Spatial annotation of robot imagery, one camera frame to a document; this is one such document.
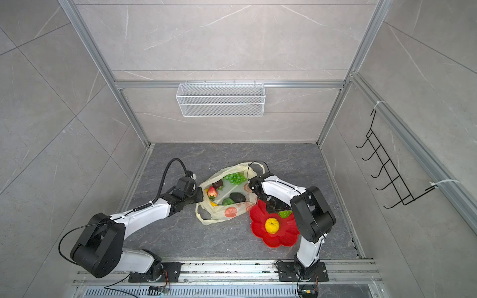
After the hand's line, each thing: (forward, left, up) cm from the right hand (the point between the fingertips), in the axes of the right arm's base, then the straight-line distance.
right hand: (283, 207), depth 87 cm
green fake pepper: (+4, +27, +1) cm, 27 cm away
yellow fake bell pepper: (-9, +7, +1) cm, 11 cm away
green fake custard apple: (-4, 0, +3) cm, 5 cm away
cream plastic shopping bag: (+11, +28, -4) cm, 30 cm away
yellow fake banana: (+3, +34, 0) cm, 34 cm away
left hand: (+10, +40, +3) cm, 41 cm away
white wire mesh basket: (+52, +30, +26) cm, 66 cm away
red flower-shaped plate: (-10, -1, -4) cm, 11 cm away
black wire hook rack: (-3, -35, +28) cm, 45 cm away
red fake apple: (+10, +35, 0) cm, 36 cm away
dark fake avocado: (+7, +22, -1) cm, 23 cm away
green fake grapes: (+18, +23, 0) cm, 29 cm away
